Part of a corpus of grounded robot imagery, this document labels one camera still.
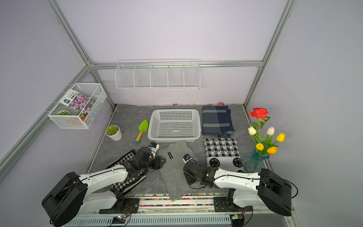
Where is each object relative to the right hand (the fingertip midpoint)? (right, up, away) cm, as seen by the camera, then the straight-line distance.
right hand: (187, 171), depth 83 cm
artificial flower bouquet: (+39, +18, -14) cm, 45 cm away
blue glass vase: (+37, +4, 0) cm, 37 cm away
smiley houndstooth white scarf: (+23, +9, +6) cm, 25 cm away
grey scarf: (-7, -4, -5) cm, 9 cm away
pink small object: (+30, +45, +41) cm, 67 cm away
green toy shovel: (-34, +25, +23) cm, 48 cm away
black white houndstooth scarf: (-35, -6, -8) cm, 37 cm away
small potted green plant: (-50, +22, +11) cm, 55 cm away
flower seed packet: (-59, +41, -9) cm, 73 cm away
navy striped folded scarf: (+23, +30, +26) cm, 46 cm away
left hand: (-15, +5, +3) cm, 16 cm away
